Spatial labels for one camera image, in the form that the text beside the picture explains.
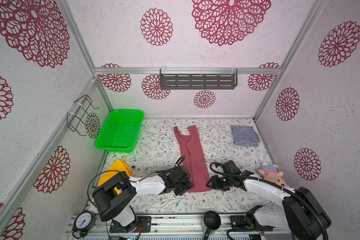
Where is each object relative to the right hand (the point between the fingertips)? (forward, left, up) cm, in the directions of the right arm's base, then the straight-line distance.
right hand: (209, 184), depth 85 cm
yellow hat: (+8, +56, 0) cm, 56 cm away
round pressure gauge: (-21, +62, +3) cm, 66 cm away
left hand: (-3, +9, -1) cm, 10 cm away
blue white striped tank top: (+37, -29, -1) cm, 47 cm away
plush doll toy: (+7, -35, +3) cm, 36 cm away
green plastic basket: (+39, +63, 0) cm, 74 cm away
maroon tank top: (+17, +8, -2) cm, 18 cm away
